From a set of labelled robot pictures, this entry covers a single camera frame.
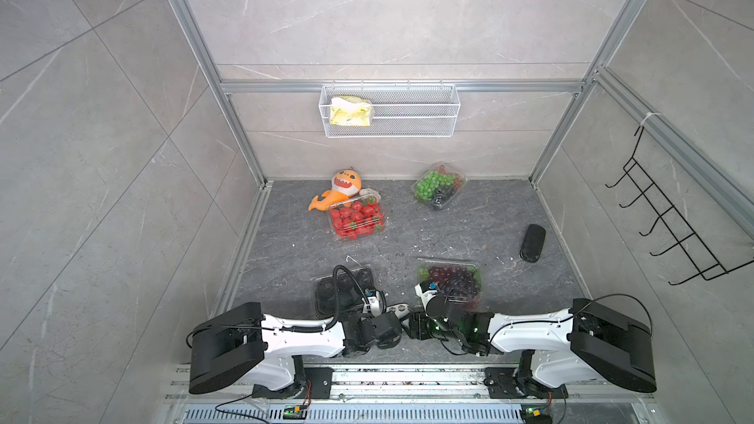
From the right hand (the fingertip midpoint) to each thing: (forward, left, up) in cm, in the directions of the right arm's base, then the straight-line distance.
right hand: (406, 324), depth 81 cm
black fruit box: (+8, +16, +3) cm, 18 cm away
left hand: (0, +4, -1) cm, 4 cm away
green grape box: (+49, -15, +5) cm, 52 cm away
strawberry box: (+36, +14, +4) cm, 38 cm away
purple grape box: (+10, -16, +5) cm, 20 cm away
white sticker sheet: (+4, +1, +1) cm, 4 cm away
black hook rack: (+6, -62, +28) cm, 69 cm away
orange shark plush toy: (+49, +20, +7) cm, 54 cm away
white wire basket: (+64, -1, +28) cm, 70 cm away
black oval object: (+27, -45, 0) cm, 53 cm away
